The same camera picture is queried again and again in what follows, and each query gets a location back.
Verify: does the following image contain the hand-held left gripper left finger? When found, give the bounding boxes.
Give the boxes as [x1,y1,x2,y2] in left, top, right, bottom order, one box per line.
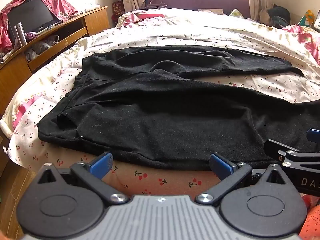
[37,152,129,205]

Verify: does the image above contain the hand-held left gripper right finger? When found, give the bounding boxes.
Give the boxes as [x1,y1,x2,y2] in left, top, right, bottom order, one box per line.
[196,153,287,204]

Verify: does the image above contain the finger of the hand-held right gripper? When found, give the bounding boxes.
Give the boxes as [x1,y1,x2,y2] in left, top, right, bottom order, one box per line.
[264,139,300,162]
[307,128,320,143]

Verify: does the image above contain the black pants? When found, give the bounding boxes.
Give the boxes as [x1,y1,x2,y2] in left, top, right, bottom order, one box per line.
[37,45,320,171]

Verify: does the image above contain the yellow green cartoon package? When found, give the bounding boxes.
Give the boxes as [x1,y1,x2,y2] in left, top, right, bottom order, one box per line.
[299,9,315,27]

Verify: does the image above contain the dark clothes pile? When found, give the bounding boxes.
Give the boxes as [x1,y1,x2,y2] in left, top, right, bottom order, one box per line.
[266,4,292,28]

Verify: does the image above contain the grey cloth bundle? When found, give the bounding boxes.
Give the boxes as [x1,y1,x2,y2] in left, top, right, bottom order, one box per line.
[25,35,60,61]

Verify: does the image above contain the cherry print bed sheet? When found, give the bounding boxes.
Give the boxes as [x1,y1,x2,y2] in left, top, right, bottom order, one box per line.
[0,10,320,198]

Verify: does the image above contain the wooden TV cabinet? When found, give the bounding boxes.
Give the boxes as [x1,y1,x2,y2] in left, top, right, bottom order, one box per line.
[0,6,110,117]

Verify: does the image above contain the pink floral quilt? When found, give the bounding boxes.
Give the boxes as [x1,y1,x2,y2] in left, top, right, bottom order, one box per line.
[116,7,320,65]

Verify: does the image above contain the steel thermos bottle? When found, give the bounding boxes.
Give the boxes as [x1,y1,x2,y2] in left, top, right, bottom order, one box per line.
[14,22,27,46]

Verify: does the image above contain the red paper bag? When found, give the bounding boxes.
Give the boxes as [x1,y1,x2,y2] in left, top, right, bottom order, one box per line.
[112,0,125,14]

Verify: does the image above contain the pink floral dust cloth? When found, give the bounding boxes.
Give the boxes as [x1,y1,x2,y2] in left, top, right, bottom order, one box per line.
[0,0,80,53]

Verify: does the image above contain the maroon sofa bench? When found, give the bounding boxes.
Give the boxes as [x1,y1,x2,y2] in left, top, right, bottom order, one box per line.
[146,0,252,19]

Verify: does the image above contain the black TV monitor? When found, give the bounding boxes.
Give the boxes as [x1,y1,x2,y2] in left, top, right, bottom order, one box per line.
[6,0,63,34]

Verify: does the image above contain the dark handbag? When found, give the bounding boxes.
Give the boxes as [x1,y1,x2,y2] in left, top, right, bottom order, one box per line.
[145,0,168,9]

